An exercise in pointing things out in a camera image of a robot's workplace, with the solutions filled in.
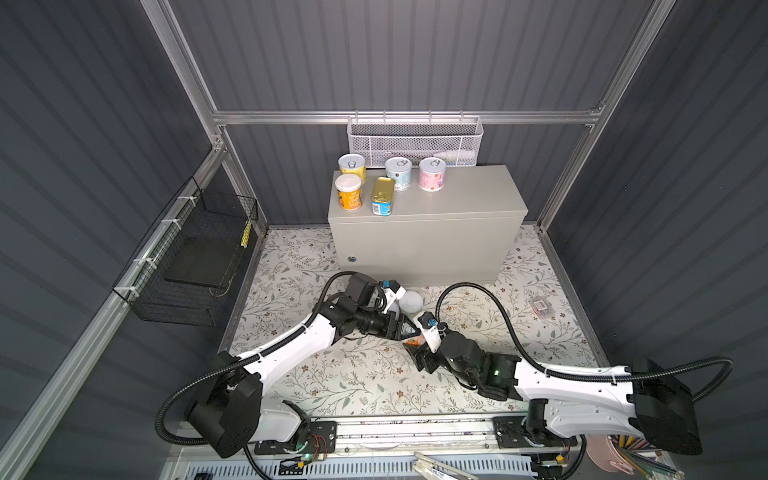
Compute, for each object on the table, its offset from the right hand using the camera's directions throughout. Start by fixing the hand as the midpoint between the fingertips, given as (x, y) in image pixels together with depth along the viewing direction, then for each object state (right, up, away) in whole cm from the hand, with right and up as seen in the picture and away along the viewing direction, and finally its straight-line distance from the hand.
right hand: (417, 338), depth 77 cm
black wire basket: (-55, +18, -8) cm, 59 cm away
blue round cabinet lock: (-18, +21, +12) cm, 30 cm away
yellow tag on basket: (-48, +28, +6) cm, 56 cm away
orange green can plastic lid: (-1, +8, +12) cm, 14 cm away
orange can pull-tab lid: (-1, 0, -4) cm, 4 cm away
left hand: (-1, +2, -1) cm, 2 cm away
